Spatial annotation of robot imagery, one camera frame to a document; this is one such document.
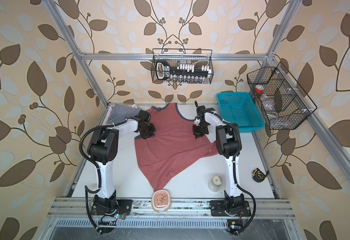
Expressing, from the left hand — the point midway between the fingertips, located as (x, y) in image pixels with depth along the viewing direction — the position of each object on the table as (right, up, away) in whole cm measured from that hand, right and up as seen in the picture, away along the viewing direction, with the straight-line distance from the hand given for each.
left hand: (156, 132), depth 102 cm
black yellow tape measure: (+60, -23, -20) cm, 67 cm away
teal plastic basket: (+65, +17, +17) cm, 69 cm away
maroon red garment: (+12, -7, -2) cm, 14 cm away
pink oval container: (+7, -32, -28) cm, 43 cm away
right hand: (+28, -4, 0) cm, 28 cm away
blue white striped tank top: (-28, +13, +7) cm, 32 cm away
